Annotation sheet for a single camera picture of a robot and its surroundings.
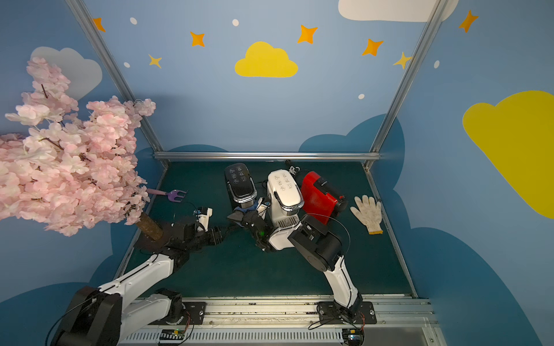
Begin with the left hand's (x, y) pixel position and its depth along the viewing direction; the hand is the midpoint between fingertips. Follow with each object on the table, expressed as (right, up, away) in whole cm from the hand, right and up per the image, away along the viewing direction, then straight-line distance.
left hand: (226, 226), depth 87 cm
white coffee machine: (+24, +11, -8) cm, 28 cm away
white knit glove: (+65, +3, +15) cm, 67 cm away
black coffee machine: (+7, +16, -4) cm, 18 cm away
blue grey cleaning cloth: (+4, +4, +7) cm, 9 cm away
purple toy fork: (-32, +12, +21) cm, 40 cm away
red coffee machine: (+39, +10, -1) cm, 40 cm away
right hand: (+8, +6, +9) cm, 13 cm away
